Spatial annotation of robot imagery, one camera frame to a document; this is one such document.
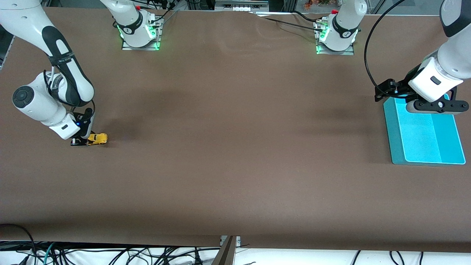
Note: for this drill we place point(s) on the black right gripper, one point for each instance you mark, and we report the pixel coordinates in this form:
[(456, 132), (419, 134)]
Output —
[(86, 126)]

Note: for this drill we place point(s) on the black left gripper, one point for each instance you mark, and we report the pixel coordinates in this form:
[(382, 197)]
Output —
[(404, 87)]

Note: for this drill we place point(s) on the yellow beetle toy car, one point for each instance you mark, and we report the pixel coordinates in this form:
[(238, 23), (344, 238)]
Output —
[(99, 139)]

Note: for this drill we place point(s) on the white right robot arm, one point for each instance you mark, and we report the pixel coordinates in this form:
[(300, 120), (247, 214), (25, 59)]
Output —
[(36, 106)]

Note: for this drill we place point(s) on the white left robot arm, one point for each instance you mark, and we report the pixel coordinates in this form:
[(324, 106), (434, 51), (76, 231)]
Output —
[(340, 42)]

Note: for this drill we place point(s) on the teal plastic bin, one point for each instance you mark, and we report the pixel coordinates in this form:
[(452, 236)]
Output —
[(423, 143)]

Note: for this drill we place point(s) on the orange plastic object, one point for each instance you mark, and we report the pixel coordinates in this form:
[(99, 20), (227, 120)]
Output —
[(316, 3)]

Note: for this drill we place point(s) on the brown table cover sheet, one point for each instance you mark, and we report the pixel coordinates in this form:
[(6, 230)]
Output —
[(235, 147)]

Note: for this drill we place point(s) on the grey metal equipment rack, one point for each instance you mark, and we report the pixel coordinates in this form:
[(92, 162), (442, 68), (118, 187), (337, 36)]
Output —
[(241, 4)]

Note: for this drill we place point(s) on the grey metal bar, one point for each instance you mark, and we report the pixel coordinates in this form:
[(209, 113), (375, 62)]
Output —
[(224, 254)]

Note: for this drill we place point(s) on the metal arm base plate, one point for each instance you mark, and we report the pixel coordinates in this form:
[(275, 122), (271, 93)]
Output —
[(128, 48), (346, 52)]

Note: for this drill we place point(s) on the aluminium frame post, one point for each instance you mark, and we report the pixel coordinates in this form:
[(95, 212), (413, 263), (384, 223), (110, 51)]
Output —
[(289, 5)]

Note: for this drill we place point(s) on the small metal table bracket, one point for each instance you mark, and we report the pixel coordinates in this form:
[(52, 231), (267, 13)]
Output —
[(238, 241)]

